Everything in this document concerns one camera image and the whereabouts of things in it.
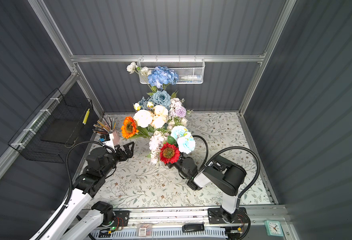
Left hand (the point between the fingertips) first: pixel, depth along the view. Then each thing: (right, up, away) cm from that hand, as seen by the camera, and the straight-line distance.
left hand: (126, 144), depth 75 cm
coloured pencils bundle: (-21, +9, +24) cm, 33 cm away
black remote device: (+33, -38, -6) cm, 51 cm away
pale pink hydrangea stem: (+16, +1, -8) cm, 18 cm away
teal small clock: (+71, -39, -6) cm, 81 cm away
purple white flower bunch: (+26, +16, 0) cm, 30 cm away
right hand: (+20, -4, +8) cm, 22 cm away
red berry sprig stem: (+23, -3, -12) cm, 26 cm away
